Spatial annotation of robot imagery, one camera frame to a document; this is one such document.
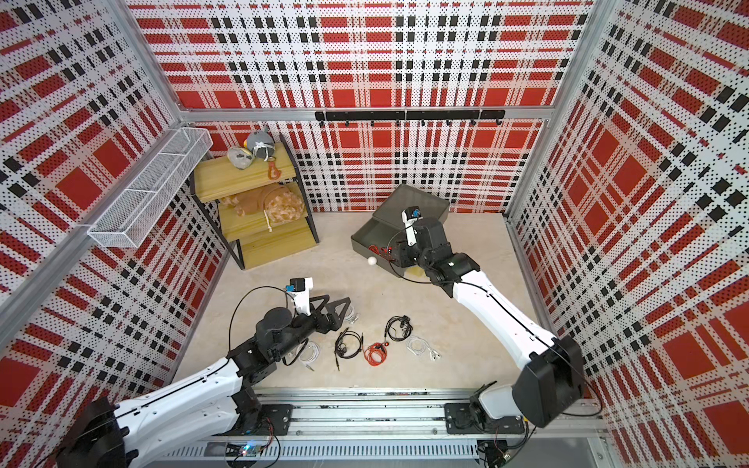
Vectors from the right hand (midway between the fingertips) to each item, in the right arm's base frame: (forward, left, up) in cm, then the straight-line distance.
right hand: (406, 242), depth 79 cm
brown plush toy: (+15, +39, +1) cm, 42 cm away
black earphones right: (-12, +1, -25) cm, 27 cm away
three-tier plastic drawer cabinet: (+10, +5, -5) cm, 13 cm away
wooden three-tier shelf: (+21, +56, -23) cm, 64 cm away
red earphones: (+5, +7, -10) cm, 13 cm away
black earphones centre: (-19, +18, -25) cm, 36 cm away
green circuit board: (-46, +39, -23) cm, 64 cm away
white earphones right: (-23, -8, -25) cm, 35 cm away
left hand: (-13, +17, -8) cm, 23 cm away
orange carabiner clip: (+21, +40, +9) cm, 46 cm away
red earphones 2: (-20, +9, -25) cm, 33 cm away
